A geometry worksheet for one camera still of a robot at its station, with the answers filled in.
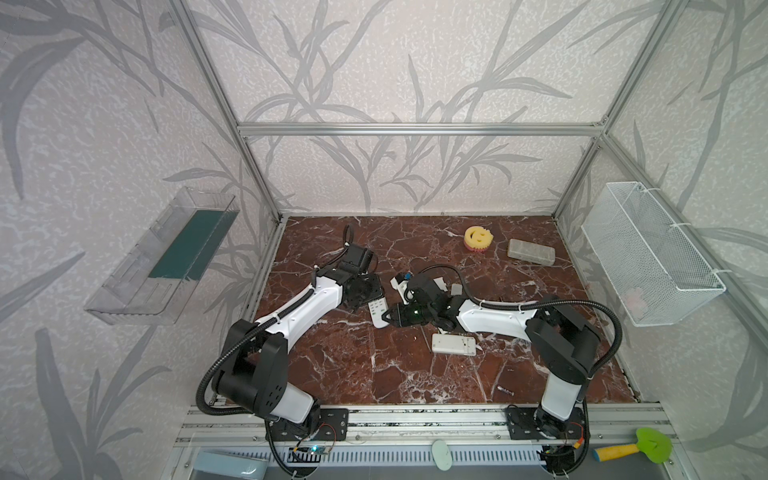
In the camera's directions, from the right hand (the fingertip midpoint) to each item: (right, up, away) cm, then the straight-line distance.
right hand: (383, 309), depth 85 cm
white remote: (-2, 0, 0) cm, 2 cm away
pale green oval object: (+15, -30, -17) cm, 38 cm away
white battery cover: (+19, +5, +16) cm, 25 cm away
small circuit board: (-15, -30, -15) cm, 37 cm away
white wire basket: (+59, +13, -22) cm, 65 cm away
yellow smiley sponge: (+33, +21, +24) cm, 46 cm away
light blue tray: (-33, -30, -21) cm, 49 cm away
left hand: (0, +7, +2) cm, 7 cm away
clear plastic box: (+49, +16, +20) cm, 56 cm away
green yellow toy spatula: (+64, -28, -16) cm, 72 cm away
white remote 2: (+21, -11, +1) cm, 24 cm away
